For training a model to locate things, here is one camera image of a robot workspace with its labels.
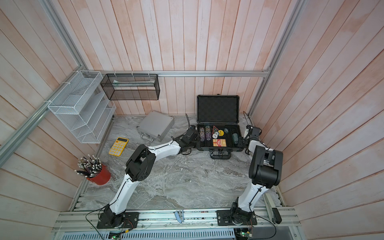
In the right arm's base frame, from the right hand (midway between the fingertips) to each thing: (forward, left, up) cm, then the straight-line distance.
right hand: (243, 139), depth 101 cm
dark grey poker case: (+16, +17, +3) cm, 23 cm away
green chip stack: (+2, +5, 0) cm, 6 cm away
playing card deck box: (-2, +17, -1) cm, 17 cm away
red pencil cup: (-30, +84, +15) cm, 91 cm away
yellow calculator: (-6, +86, -1) cm, 86 cm away
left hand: (-3, +30, -1) cm, 30 cm away
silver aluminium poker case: (+10, +63, +2) cm, 64 cm away
